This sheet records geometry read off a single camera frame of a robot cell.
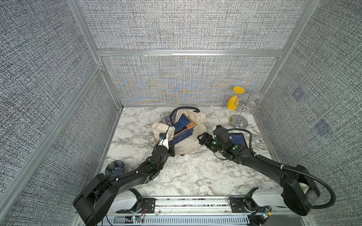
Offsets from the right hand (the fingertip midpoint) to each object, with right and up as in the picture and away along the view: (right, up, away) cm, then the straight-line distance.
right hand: (199, 135), depth 82 cm
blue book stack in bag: (-9, +3, +14) cm, 17 cm away
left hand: (-15, -2, +1) cm, 15 cm away
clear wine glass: (+40, +20, +18) cm, 48 cm away
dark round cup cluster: (-50, -20, +1) cm, 54 cm away
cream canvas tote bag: (-20, +6, +7) cm, 22 cm away
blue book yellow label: (+30, -4, +17) cm, 34 cm away
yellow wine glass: (+26, +21, +17) cm, 38 cm away
